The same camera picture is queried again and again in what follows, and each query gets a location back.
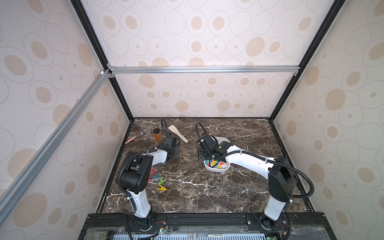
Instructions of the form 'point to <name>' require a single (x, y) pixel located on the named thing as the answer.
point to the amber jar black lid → (157, 134)
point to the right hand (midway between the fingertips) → (205, 152)
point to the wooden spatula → (174, 130)
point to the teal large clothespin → (156, 176)
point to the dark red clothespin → (152, 171)
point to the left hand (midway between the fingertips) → (178, 147)
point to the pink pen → (129, 140)
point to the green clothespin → (162, 181)
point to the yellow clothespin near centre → (162, 188)
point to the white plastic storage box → (221, 166)
